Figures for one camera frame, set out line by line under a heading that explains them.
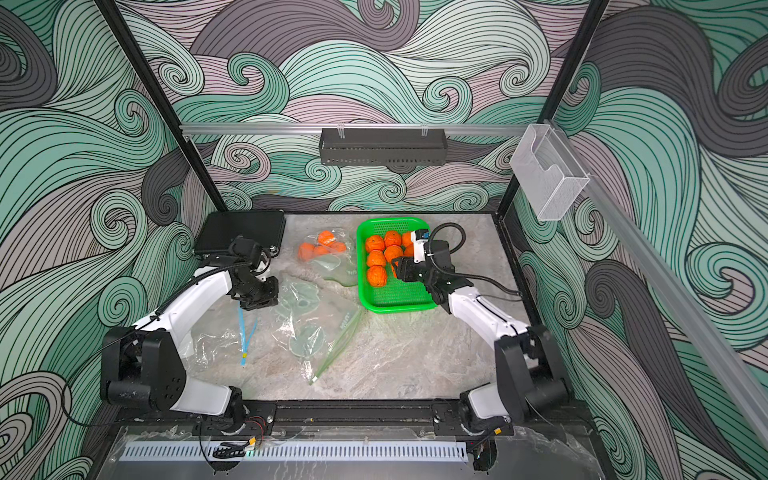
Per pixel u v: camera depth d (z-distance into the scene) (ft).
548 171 2.50
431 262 2.16
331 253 3.22
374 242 3.39
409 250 3.39
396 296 3.13
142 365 1.37
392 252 3.32
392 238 3.40
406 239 3.43
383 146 3.12
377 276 3.08
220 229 3.82
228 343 2.67
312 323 2.94
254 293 2.39
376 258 3.28
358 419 2.44
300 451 2.29
